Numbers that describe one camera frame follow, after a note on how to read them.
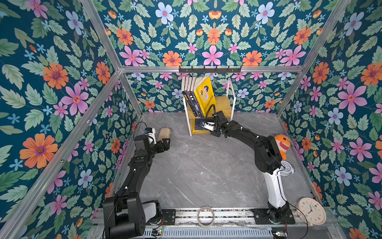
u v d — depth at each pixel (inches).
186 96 30.9
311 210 28.9
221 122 30.8
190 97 30.9
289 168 34.0
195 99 31.2
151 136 27.4
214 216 28.8
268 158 23.1
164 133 41.3
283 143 36.1
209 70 36.9
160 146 29.6
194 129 40.4
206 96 33.4
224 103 40.8
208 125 34.1
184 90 30.0
